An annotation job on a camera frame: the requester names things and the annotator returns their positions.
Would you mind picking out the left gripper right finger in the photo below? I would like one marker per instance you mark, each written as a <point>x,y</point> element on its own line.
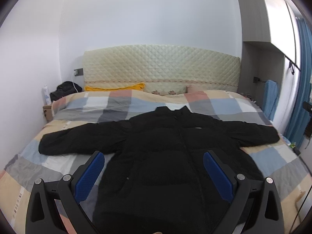
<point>265,215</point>

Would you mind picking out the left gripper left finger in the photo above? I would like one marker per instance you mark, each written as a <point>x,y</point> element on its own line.
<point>71,189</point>

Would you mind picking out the grey wall socket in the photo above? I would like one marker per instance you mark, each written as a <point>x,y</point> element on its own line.
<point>78,72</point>

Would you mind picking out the cardboard box nightstand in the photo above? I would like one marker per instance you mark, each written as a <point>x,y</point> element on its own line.
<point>48,113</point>

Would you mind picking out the black puffer jacket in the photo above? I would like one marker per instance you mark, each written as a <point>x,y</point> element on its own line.
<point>156,180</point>

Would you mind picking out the plaid patchwork duvet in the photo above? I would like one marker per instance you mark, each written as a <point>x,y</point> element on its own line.
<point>278,161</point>

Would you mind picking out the white spray bottle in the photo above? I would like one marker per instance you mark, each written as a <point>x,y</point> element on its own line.
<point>47,95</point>

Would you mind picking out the cream quilted headboard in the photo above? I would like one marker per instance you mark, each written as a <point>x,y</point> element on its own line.
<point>127,65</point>

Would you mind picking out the blue curtain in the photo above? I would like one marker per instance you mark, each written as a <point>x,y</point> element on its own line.
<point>300,117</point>

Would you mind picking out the black clothes pile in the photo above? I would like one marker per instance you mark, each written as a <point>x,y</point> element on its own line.
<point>66,88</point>

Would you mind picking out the floral pillow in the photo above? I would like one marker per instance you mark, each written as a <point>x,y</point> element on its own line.
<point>165,88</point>

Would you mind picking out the grey wardrobe cabinet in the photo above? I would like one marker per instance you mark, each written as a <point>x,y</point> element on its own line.
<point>270,51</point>

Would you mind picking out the blue towel on chair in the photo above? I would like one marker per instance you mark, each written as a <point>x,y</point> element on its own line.
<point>270,99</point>

